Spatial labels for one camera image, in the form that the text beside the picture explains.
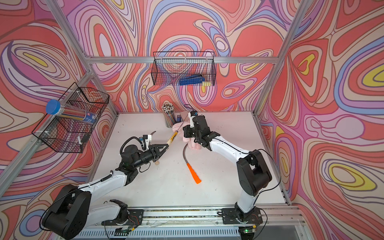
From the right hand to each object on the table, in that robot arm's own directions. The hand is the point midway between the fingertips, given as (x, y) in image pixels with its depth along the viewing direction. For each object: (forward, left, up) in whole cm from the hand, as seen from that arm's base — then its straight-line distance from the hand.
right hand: (184, 131), depth 88 cm
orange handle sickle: (-20, -5, -16) cm, 26 cm away
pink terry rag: (+1, +3, +2) cm, 4 cm away
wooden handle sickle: (-12, +18, -15) cm, 27 cm away
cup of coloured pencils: (+18, +11, +2) cm, 21 cm away
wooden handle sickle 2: (+12, +24, -16) cm, 32 cm away
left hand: (-13, +8, +3) cm, 16 cm away
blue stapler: (+24, +6, -15) cm, 28 cm away
